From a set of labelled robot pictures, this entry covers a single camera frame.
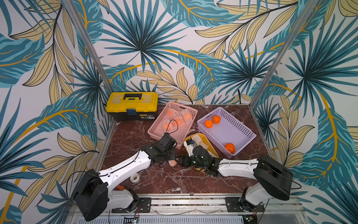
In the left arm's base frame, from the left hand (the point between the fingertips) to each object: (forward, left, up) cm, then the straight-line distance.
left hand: (173, 156), depth 81 cm
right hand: (-1, -2, -1) cm, 2 cm away
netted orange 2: (+33, -9, -3) cm, 35 cm away
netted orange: (+31, -31, -4) cm, 44 cm away
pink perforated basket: (+30, 0, -3) cm, 30 cm away
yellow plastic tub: (+6, -24, -4) cm, 25 cm away
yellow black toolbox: (+33, +30, +7) cm, 45 cm away
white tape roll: (-10, +21, -8) cm, 25 cm away
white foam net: (+12, -16, -3) cm, 20 cm away
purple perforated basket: (+24, -38, -9) cm, 46 cm away
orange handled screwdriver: (-16, +28, -7) cm, 33 cm away
